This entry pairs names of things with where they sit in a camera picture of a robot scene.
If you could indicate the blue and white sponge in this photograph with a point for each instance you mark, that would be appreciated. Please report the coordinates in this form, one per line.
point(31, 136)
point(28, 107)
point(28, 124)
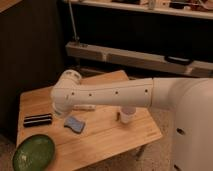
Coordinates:
point(74, 124)

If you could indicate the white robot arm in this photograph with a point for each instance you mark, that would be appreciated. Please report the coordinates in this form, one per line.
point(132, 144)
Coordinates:
point(189, 99)

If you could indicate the white ceramic cup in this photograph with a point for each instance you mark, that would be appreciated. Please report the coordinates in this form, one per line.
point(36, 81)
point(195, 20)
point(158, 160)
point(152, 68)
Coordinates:
point(126, 114)

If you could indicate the metal vertical pole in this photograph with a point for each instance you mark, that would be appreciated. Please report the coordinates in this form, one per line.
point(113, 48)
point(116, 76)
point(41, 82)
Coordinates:
point(75, 37)

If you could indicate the wooden table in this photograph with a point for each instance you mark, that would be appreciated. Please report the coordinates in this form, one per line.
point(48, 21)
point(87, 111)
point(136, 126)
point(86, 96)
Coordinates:
point(103, 136)

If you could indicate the black striped rectangular block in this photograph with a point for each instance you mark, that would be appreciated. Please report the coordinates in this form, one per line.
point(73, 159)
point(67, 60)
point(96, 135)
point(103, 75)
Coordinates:
point(37, 120)

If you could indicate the green glass plate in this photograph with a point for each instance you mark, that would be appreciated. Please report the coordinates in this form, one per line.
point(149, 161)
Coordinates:
point(35, 153)

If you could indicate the white upper shelf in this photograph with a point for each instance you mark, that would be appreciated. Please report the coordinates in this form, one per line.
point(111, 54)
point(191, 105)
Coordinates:
point(142, 8)

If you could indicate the grey metal rail beam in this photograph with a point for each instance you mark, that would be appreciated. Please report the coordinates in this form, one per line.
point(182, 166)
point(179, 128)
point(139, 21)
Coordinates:
point(138, 59)

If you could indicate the black handle on rail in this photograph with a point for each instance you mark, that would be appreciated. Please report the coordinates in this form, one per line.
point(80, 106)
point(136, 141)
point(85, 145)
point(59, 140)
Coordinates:
point(179, 61)

